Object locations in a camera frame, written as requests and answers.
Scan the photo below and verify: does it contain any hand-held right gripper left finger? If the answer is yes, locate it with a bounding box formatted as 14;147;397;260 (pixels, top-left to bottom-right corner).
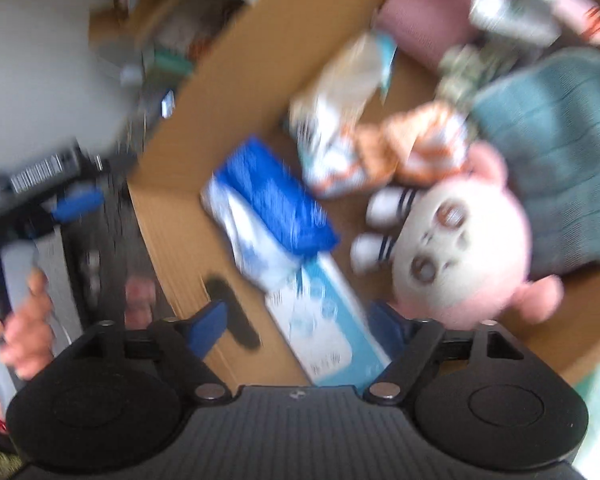
81;300;234;404

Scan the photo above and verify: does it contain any small doll with striped socks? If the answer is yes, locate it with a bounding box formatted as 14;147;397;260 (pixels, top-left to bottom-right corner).
351;101;472;274

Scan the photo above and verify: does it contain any brown shelf with clutter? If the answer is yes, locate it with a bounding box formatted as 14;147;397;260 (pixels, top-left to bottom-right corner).
88;0;242;92

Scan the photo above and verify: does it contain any brown cardboard box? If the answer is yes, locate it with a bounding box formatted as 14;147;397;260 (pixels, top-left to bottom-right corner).
126;0;600;392

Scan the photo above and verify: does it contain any teal quilted cloth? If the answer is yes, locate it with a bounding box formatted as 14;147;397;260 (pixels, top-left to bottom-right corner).
472;47;600;279

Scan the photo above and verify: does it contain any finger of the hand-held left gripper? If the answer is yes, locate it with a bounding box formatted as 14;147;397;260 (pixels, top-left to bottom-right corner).
50;186;106;223

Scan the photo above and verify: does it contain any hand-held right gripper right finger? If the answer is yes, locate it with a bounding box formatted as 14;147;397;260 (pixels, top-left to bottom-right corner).
362;300;524;405

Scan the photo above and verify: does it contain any pink plush toy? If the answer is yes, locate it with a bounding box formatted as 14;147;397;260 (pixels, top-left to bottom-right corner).
392;142;564;329

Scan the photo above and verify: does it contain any pink striped cloth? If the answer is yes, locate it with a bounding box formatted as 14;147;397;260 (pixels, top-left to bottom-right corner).
374;0;482;69

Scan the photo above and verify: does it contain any green scrunchie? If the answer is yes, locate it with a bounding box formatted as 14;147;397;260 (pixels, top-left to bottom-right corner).
437;42;507;109

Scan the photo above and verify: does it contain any person's left hand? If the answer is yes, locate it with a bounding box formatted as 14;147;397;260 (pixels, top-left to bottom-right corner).
0;270;57;382

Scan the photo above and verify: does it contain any light blue packet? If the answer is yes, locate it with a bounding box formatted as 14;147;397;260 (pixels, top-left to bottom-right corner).
264;252;393;387

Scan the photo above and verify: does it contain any blue and white packet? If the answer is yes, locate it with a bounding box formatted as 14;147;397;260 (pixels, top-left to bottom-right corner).
199;134;342;292

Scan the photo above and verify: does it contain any white and green packet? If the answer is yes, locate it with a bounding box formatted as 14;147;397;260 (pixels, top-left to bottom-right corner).
289;32;399;199

